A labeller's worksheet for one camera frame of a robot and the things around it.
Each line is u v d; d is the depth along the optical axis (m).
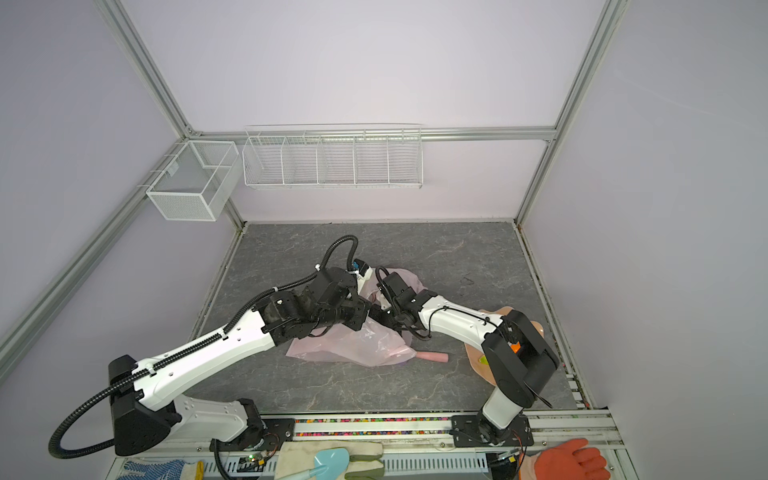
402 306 0.67
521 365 0.45
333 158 1.00
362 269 0.63
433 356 0.85
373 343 0.70
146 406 0.40
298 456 0.70
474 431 0.74
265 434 0.73
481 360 0.82
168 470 0.68
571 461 0.69
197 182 0.99
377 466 0.69
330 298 0.54
